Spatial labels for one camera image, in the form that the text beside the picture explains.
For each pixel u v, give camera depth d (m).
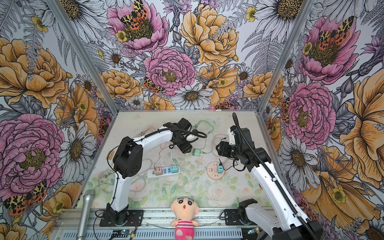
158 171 0.83
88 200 0.78
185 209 0.70
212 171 0.87
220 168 0.84
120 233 0.71
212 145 1.02
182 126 0.79
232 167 0.75
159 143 0.66
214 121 1.15
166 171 0.87
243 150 0.55
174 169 0.84
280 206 0.41
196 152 0.96
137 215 0.75
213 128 1.12
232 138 0.68
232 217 0.74
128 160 0.54
